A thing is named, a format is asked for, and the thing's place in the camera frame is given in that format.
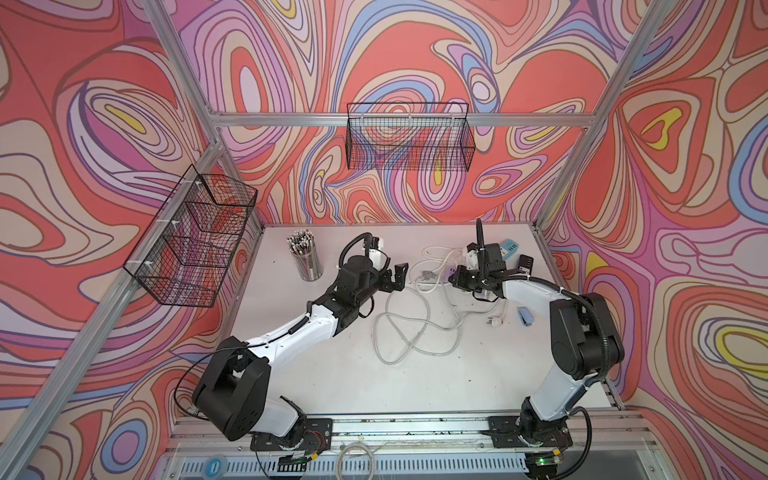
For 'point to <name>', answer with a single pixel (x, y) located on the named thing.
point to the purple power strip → (449, 270)
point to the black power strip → (526, 264)
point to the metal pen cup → (302, 245)
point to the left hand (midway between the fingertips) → (398, 264)
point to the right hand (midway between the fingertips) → (451, 285)
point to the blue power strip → (508, 247)
